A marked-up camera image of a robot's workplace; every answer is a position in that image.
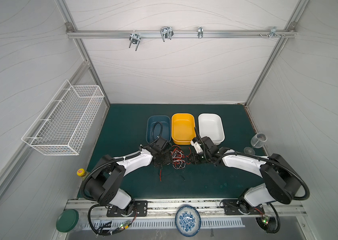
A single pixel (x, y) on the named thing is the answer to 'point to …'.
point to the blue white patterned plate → (188, 220)
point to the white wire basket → (64, 125)
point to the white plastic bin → (211, 125)
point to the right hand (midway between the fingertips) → (191, 155)
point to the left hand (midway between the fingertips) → (171, 158)
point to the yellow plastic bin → (183, 128)
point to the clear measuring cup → (258, 140)
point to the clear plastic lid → (249, 150)
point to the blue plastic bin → (158, 126)
